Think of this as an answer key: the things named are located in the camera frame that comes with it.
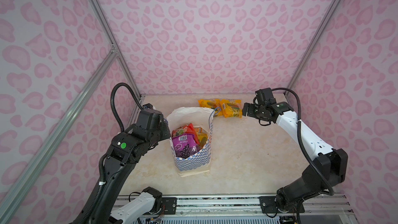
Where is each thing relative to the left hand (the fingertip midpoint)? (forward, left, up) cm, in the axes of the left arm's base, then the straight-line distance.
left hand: (165, 125), depth 66 cm
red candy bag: (+7, -8, -15) cm, 19 cm away
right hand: (+15, -41, -11) cm, 45 cm away
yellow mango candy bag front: (+7, -15, -23) cm, 29 cm away
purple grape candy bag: (-3, -7, -13) cm, 15 cm away
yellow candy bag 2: (+28, -34, -24) cm, 50 cm away
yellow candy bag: (+32, -24, -25) cm, 47 cm away
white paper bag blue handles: (+13, -14, -13) cm, 23 cm away
